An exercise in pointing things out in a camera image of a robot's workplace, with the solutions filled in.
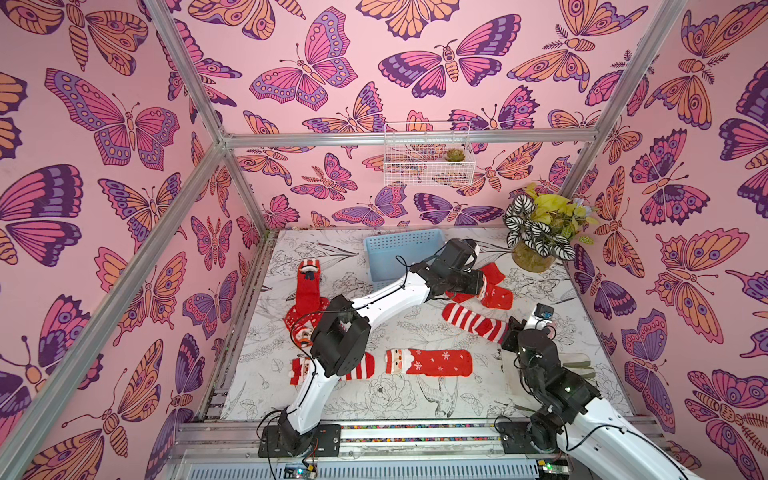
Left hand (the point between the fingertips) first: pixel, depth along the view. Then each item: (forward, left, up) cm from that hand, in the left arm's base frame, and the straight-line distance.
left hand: (490, 283), depth 83 cm
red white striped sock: (-2, +5, -16) cm, 17 cm away
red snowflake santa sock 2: (-16, +17, -16) cm, 28 cm away
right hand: (-9, -6, -4) cm, 12 cm away
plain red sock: (+14, -7, -15) cm, 21 cm away
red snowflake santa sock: (+6, -7, -16) cm, 19 cm away
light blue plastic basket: (+24, +28, -18) cm, 41 cm away
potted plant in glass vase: (+14, -15, +9) cm, 22 cm away
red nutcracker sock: (+10, +57, -16) cm, 60 cm away
